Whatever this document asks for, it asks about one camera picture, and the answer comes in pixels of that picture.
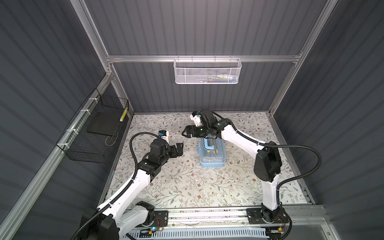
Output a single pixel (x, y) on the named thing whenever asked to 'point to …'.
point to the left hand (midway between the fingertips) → (176, 144)
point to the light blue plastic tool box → (212, 153)
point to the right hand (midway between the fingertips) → (188, 135)
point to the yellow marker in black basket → (123, 115)
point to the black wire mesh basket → (91, 135)
